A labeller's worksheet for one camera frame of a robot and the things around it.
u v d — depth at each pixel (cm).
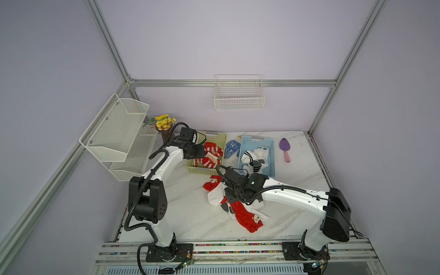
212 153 104
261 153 107
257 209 85
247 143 111
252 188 54
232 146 111
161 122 91
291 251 73
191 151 69
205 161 101
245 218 82
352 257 73
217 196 86
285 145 114
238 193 59
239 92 105
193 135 75
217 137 112
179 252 73
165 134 98
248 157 101
